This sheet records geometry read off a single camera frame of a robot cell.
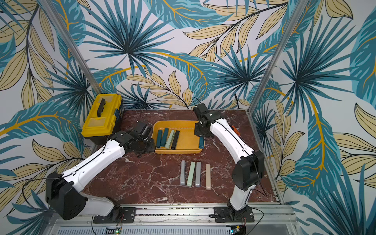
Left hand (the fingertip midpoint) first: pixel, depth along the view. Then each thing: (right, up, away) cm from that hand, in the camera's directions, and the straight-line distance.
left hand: (152, 150), depth 80 cm
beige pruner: (+31, -16, +6) cm, 36 cm away
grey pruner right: (+25, -13, +6) cm, 29 cm away
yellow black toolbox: (-33, +18, +11) cm, 39 cm away
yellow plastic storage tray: (+19, +1, +25) cm, 31 cm away
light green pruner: (+7, +4, +20) cm, 21 cm away
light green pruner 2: (+21, -15, +6) cm, 27 cm away
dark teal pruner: (+27, +4, 0) cm, 27 cm away
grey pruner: (+16, -14, +7) cm, 23 cm away
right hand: (+27, +9, +5) cm, 29 cm away
